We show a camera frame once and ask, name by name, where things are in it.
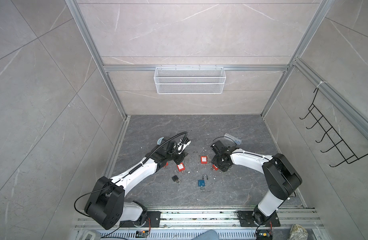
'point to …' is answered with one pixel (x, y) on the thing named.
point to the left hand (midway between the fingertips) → (185, 148)
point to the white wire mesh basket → (189, 80)
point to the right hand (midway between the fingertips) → (214, 162)
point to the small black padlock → (174, 178)
